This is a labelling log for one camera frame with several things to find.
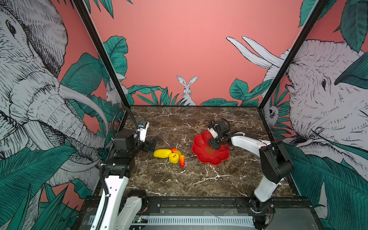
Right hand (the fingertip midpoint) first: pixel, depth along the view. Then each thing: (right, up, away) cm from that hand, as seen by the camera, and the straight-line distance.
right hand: (212, 138), depth 94 cm
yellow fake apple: (-25, -10, -9) cm, 28 cm away
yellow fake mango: (-32, -9, -5) cm, 34 cm away
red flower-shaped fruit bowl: (-4, -9, -1) cm, 10 cm away
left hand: (-37, +7, -23) cm, 44 cm away
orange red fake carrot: (-19, -13, -7) cm, 24 cm away
